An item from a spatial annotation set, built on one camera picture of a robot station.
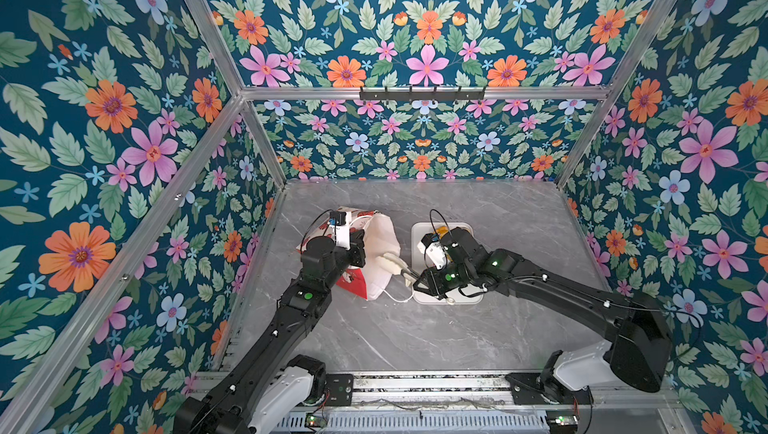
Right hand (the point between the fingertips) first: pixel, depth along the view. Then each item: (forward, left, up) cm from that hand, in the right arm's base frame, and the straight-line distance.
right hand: (417, 283), depth 76 cm
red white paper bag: (+18, +11, -5) cm, 22 cm away
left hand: (+11, +13, +10) cm, 20 cm away
